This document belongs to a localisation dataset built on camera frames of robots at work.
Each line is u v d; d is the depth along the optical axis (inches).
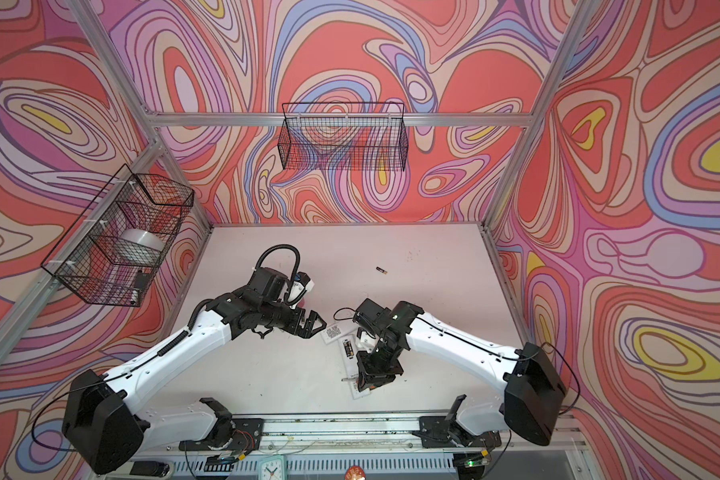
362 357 25.7
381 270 41.2
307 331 26.9
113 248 27.3
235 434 28.8
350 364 33.1
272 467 26.6
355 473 27.1
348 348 34.0
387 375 25.3
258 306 23.8
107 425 15.2
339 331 35.3
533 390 15.8
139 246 27.6
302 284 28.1
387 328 21.3
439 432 28.6
